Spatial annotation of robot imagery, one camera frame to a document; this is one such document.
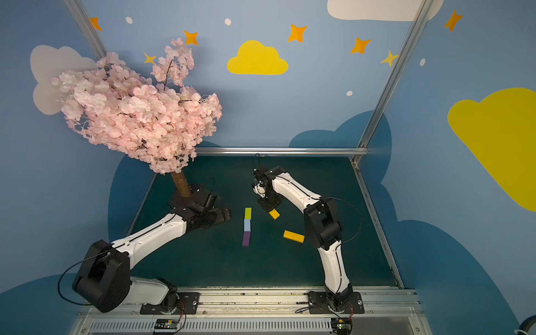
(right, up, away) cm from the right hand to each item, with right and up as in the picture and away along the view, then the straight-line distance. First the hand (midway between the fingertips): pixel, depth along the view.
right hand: (272, 205), depth 93 cm
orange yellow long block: (+9, -13, -3) cm, 16 cm away
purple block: (-12, -15, -3) cm, 19 cm away
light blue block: (-12, -9, 0) cm, 15 cm away
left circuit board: (-37, -39, -22) cm, 58 cm away
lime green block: (-12, -5, +5) cm, 14 cm away
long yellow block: (+1, -4, -3) cm, 5 cm away
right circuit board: (+25, -41, -20) cm, 52 cm away
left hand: (-21, -3, -5) cm, 22 cm away
